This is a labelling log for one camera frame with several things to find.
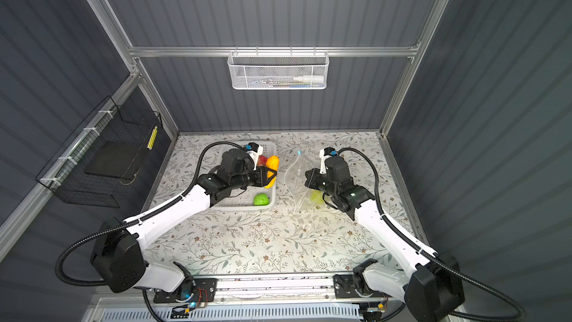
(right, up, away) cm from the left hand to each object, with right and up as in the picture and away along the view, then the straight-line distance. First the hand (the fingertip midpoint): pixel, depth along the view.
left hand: (275, 172), depth 80 cm
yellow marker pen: (-47, +12, +3) cm, 48 cm away
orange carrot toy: (-1, +3, -1) cm, 4 cm away
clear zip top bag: (+8, -4, +22) cm, 24 cm away
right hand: (+12, -1, 0) cm, 12 cm away
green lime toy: (-6, -12, +9) cm, 16 cm away
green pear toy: (+15, -9, 0) cm, 17 cm away
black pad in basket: (-51, +5, -8) cm, 52 cm away
